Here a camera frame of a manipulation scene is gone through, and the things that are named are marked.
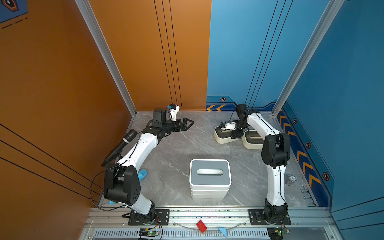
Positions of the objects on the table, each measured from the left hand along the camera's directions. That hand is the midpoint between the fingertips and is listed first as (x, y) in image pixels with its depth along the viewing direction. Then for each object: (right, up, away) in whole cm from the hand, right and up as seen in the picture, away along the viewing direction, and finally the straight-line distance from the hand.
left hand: (189, 121), depth 83 cm
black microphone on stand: (-34, -15, -10) cm, 39 cm away
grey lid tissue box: (+10, -24, -17) cm, 31 cm away
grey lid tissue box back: (+10, -32, -16) cm, 37 cm away
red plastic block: (+7, -50, -13) cm, 52 cm away
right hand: (+30, -6, +18) cm, 36 cm away
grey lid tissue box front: (+4, -39, -8) cm, 40 cm away
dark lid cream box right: (+40, -11, +13) cm, 44 cm away
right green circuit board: (+44, -52, -14) cm, 70 cm away
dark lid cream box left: (+21, -9, +14) cm, 27 cm away
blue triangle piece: (+17, -51, -15) cm, 56 cm away
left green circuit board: (-19, -54, -12) cm, 58 cm away
